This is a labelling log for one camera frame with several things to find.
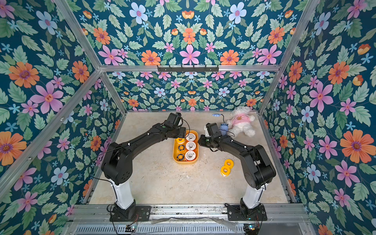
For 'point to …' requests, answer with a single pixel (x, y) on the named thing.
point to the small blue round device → (216, 115)
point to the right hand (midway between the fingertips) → (199, 140)
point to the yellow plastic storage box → (185, 150)
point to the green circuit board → (129, 228)
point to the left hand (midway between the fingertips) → (183, 129)
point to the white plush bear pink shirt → (240, 121)
